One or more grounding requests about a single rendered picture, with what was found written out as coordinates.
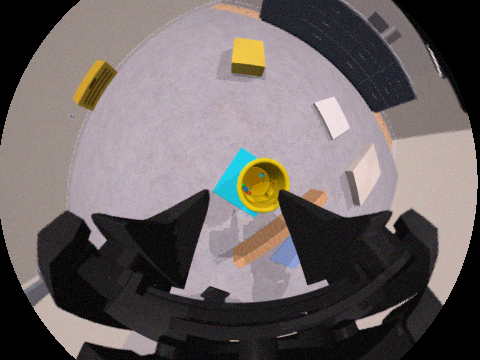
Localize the yellow rectangular block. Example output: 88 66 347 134
231 37 265 76

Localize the yellow cup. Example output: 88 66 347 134
236 157 289 213

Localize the white flat square tile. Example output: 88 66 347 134
312 97 349 140

